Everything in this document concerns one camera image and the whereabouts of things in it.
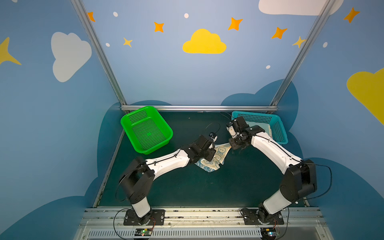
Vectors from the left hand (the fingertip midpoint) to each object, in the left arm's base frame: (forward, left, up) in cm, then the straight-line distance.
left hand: (214, 150), depth 85 cm
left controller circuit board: (-38, +36, -14) cm, 54 cm away
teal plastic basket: (+31, -45, -8) cm, 55 cm away
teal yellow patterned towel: (+24, -39, -6) cm, 46 cm away
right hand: (+6, -15, +2) cm, 16 cm away
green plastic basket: (+25, +47, -13) cm, 55 cm away
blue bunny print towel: (+5, -7, -11) cm, 14 cm away
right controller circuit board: (-38, -25, -14) cm, 47 cm away
